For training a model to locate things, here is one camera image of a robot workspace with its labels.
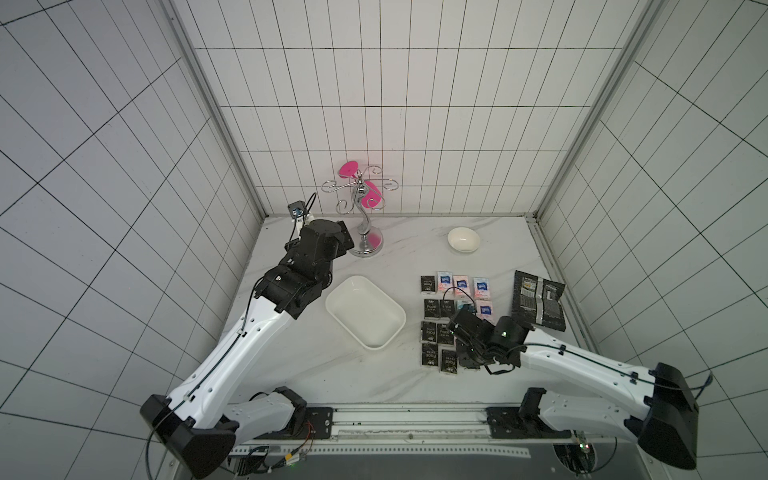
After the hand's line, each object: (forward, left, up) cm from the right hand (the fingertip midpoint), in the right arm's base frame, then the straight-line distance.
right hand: (456, 356), depth 78 cm
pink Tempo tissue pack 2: (+26, -5, -4) cm, 26 cm away
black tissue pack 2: (+16, +1, -3) cm, 16 cm away
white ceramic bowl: (+43, -7, -2) cm, 44 cm away
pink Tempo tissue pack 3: (+24, -11, -3) cm, 26 cm away
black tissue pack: (+24, +7, -4) cm, 26 cm away
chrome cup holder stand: (+42, +28, +22) cm, 55 cm away
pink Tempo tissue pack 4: (+16, -11, -3) cm, 19 cm away
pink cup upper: (+49, +34, +24) cm, 65 cm away
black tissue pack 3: (+8, +7, -4) cm, 11 cm away
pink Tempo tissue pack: (+26, +1, -3) cm, 26 cm away
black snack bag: (+25, -27, -6) cm, 37 cm away
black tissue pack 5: (0, +1, -4) cm, 4 cm away
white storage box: (+13, +25, -5) cm, 28 cm away
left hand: (+18, +35, +27) cm, 48 cm away
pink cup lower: (+40, +26, +21) cm, 52 cm away
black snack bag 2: (+16, -31, -4) cm, 35 cm away
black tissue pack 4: (+1, +6, -4) cm, 8 cm away
